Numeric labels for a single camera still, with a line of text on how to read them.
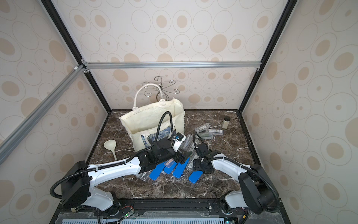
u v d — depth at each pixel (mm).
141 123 900
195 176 832
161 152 581
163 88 896
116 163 498
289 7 683
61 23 732
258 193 421
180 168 875
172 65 898
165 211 730
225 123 1040
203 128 1060
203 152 699
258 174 436
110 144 968
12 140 521
